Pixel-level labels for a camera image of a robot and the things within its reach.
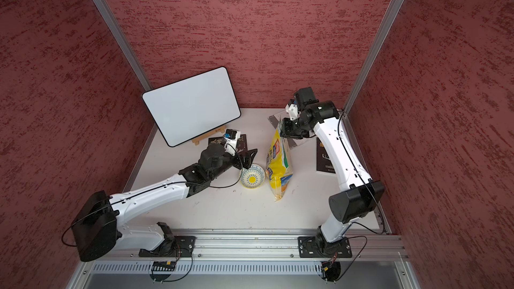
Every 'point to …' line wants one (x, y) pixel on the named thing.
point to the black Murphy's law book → (324, 161)
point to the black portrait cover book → (219, 140)
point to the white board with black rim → (191, 107)
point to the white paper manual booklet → (292, 141)
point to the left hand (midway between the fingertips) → (247, 149)
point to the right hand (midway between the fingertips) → (283, 137)
